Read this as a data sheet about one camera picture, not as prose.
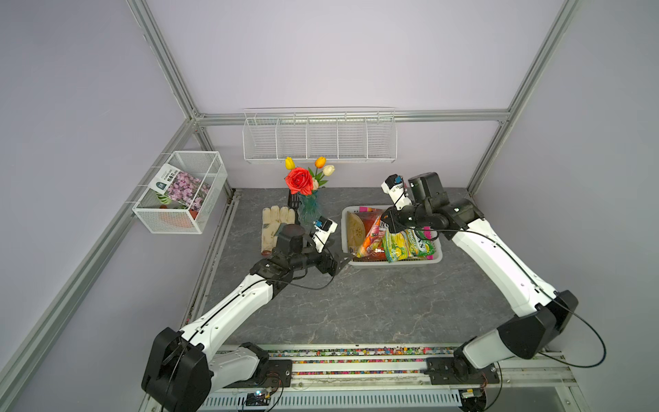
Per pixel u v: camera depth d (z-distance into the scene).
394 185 0.65
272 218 1.10
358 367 0.76
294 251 0.61
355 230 0.93
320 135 1.00
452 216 0.50
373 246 0.77
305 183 0.72
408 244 0.87
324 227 0.66
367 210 1.01
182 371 0.39
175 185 0.73
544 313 0.40
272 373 0.74
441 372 0.74
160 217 0.74
